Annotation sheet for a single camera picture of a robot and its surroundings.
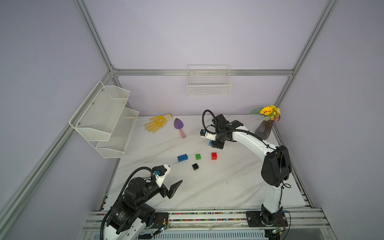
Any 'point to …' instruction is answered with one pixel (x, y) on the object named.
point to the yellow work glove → (156, 123)
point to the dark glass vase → (264, 129)
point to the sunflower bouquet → (271, 112)
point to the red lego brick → (214, 156)
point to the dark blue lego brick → (182, 158)
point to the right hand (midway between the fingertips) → (216, 143)
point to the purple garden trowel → (178, 124)
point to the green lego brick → (198, 156)
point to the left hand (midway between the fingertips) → (173, 175)
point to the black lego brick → (195, 166)
